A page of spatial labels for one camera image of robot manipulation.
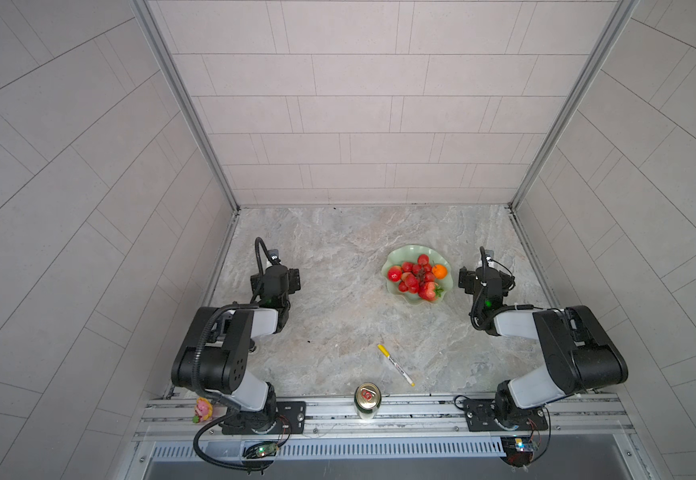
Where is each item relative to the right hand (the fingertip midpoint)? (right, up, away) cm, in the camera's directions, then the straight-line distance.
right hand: (479, 267), depth 94 cm
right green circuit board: (-2, -39, -26) cm, 47 cm away
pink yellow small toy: (-74, -30, -26) cm, 84 cm away
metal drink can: (-36, -25, -29) cm, 53 cm away
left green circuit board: (-60, -37, -29) cm, 76 cm away
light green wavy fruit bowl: (-22, +4, +3) cm, 23 cm away
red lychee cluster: (-22, -2, -6) cm, 23 cm away
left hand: (-63, +1, 0) cm, 63 cm away
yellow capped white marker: (-26, -26, -17) cm, 40 cm away
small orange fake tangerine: (-14, -1, -3) cm, 14 cm away
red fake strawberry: (-18, -6, -8) cm, 20 cm away
